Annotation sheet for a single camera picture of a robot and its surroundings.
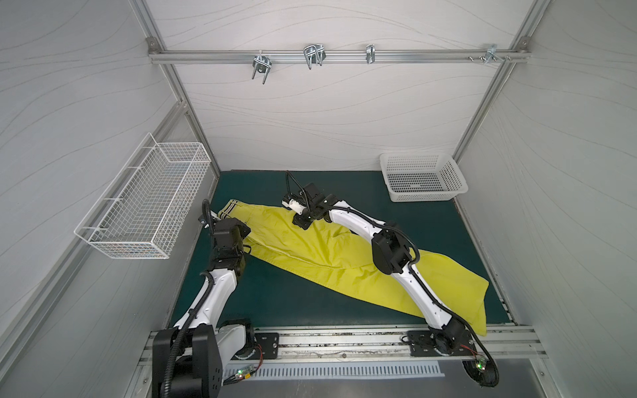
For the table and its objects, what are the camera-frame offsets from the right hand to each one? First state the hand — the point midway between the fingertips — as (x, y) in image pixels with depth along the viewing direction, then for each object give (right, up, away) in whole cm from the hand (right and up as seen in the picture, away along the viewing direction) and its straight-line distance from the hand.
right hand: (294, 217), depth 100 cm
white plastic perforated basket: (+57, +18, +19) cm, 62 cm away
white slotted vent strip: (+17, -42, -29) cm, 54 cm away
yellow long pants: (+15, -13, -9) cm, 22 cm away
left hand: (-19, +1, -16) cm, 24 cm away
